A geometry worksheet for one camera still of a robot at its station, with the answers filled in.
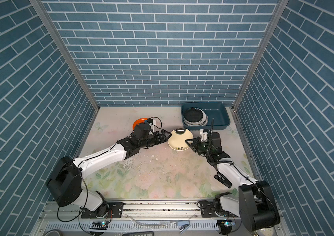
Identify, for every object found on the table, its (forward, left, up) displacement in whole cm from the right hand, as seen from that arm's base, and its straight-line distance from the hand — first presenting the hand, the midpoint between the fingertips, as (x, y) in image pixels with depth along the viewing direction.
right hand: (184, 139), depth 83 cm
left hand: (-1, +10, +2) cm, 10 cm away
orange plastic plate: (+21, +34, -12) cm, 42 cm away
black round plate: (+29, -6, -10) cm, 31 cm away
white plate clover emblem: (+24, -13, -12) cm, 30 cm away
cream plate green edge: (-1, +4, -1) cm, 5 cm away
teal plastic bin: (+37, -27, -14) cm, 47 cm away
